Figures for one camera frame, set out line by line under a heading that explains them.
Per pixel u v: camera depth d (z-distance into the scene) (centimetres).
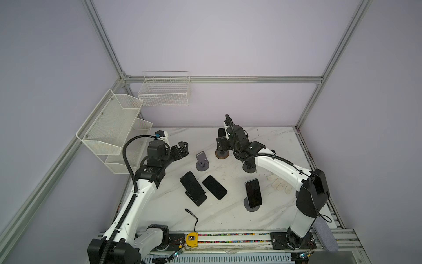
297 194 51
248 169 98
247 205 78
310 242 72
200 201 85
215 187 92
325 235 74
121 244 38
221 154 105
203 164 96
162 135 68
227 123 72
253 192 80
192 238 73
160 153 54
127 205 44
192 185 78
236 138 62
